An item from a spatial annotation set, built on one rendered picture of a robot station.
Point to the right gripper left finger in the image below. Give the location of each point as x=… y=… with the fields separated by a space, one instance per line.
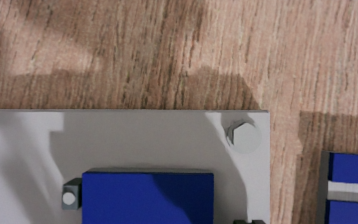
x=240 y=221

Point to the blue rectangular plate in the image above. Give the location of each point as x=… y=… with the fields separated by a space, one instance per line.
x=147 y=196

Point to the grey fixture plate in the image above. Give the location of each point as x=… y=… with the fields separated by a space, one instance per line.
x=42 y=149

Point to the blue rectangular block with slot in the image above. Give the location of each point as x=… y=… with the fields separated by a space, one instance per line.
x=337 y=201

